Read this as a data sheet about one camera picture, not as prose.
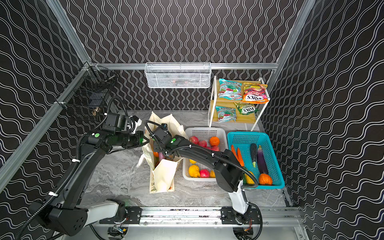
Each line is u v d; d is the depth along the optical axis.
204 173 0.82
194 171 0.84
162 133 0.64
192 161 0.90
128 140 0.60
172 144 0.59
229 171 0.48
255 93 0.80
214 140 0.96
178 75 1.26
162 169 0.66
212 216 0.76
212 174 0.83
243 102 0.98
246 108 0.97
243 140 0.98
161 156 0.80
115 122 0.54
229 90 0.81
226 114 0.92
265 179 0.80
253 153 0.94
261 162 0.90
